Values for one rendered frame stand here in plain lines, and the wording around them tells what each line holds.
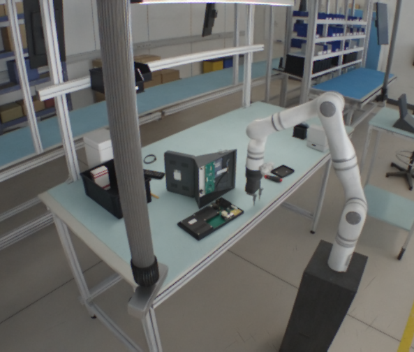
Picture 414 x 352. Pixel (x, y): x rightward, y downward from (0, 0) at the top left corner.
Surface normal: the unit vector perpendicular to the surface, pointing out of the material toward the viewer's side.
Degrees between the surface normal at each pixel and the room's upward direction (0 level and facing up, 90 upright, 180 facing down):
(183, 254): 0
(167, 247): 0
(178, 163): 90
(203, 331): 0
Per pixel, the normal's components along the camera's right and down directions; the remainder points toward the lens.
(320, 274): 0.00, -0.86
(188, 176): -0.41, 0.46
